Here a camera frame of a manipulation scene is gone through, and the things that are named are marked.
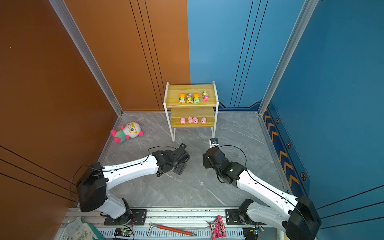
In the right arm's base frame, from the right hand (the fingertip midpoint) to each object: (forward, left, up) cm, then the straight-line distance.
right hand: (208, 154), depth 80 cm
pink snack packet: (-31, -4, -13) cm, 34 cm away
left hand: (-1, +17, -6) cm, 18 cm away
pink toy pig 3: (+21, +7, +4) cm, 23 cm away
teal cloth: (-33, +62, -13) cm, 71 cm away
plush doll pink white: (+22, +50, -6) cm, 55 cm away
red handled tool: (-33, +18, -14) cm, 40 cm away
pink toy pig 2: (+22, +10, +4) cm, 24 cm away
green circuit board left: (-33, +41, -15) cm, 55 cm away
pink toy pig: (+21, +15, +4) cm, 26 cm away
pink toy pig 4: (+21, +2, +4) cm, 22 cm away
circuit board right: (-33, -21, -17) cm, 42 cm away
